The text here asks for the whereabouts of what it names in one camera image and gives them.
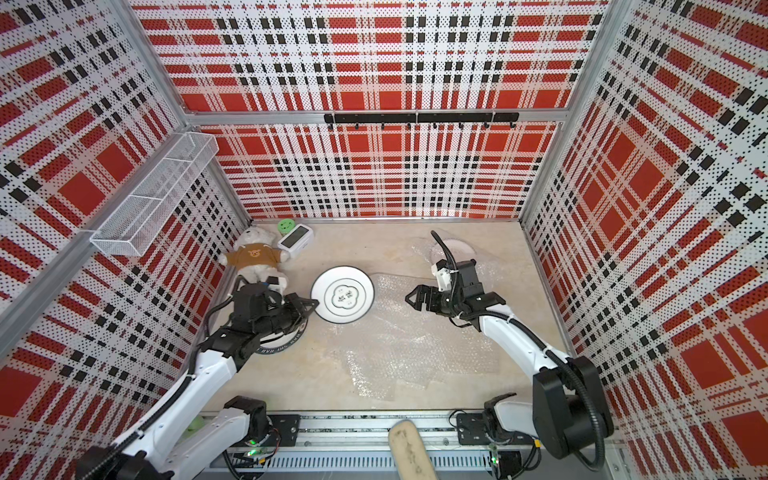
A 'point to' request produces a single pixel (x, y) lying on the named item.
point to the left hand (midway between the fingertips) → (323, 301)
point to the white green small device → (298, 241)
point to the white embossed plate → (345, 294)
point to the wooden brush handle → (408, 452)
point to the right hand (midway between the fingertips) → (421, 301)
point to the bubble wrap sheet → (396, 348)
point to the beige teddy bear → (254, 256)
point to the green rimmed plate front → (279, 341)
